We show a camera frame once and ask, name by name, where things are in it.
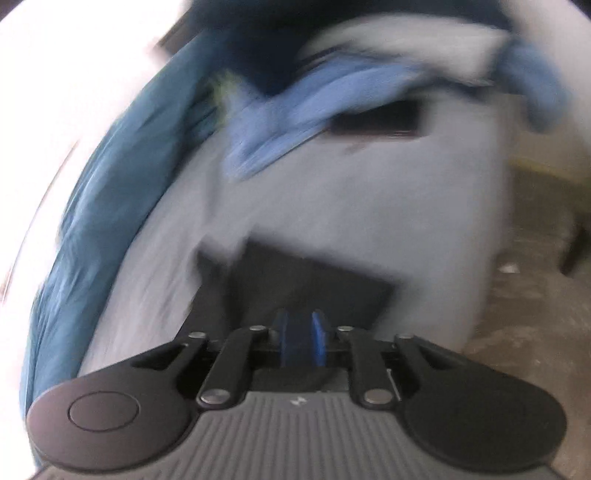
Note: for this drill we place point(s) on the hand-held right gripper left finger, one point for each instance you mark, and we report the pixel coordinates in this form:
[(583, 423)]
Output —
[(280, 337)]

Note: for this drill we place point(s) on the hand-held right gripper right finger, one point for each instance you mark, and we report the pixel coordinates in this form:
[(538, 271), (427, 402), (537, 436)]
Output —
[(319, 339)]

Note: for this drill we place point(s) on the black pants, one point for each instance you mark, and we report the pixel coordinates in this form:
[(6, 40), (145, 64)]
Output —
[(314, 281)]

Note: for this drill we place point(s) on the grey bed blanket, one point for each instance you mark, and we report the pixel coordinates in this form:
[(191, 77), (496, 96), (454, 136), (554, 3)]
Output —
[(346, 198)]

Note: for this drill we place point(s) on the light blue towel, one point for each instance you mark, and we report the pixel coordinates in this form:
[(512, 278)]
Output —
[(286, 120)]

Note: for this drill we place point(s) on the dark flat rectangular object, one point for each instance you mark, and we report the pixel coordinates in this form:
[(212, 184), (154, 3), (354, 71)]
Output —
[(378, 120)]

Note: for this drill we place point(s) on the blue duvet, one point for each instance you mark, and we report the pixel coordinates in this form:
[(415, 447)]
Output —
[(92, 207)]

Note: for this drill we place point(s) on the green cloth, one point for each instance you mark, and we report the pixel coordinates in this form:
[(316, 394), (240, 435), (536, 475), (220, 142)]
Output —
[(224, 90)]

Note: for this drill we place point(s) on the navy cloth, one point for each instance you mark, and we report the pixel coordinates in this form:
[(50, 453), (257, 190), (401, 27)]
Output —
[(258, 37)]

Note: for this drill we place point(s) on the dark wooden headboard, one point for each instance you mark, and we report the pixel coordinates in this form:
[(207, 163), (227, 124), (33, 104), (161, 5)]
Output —
[(171, 39)]

